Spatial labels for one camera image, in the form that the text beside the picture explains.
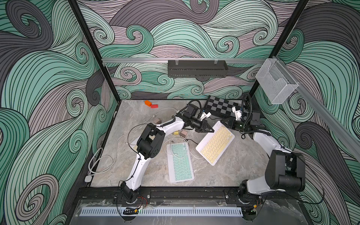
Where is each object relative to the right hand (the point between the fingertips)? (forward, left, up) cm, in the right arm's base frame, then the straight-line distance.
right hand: (224, 122), depth 88 cm
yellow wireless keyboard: (-14, +8, -4) cm, 17 cm away
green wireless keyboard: (-21, +29, -15) cm, 38 cm away
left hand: (-7, +8, +1) cm, 10 cm away
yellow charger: (0, +31, -13) cm, 33 cm away
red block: (+29, +50, -15) cm, 59 cm away
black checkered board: (+24, -8, -11) cm, 27 cm away
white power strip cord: (-29, +82, -14) cm, 89 cm away
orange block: (+31, +56, -13) cm, 65 cm away
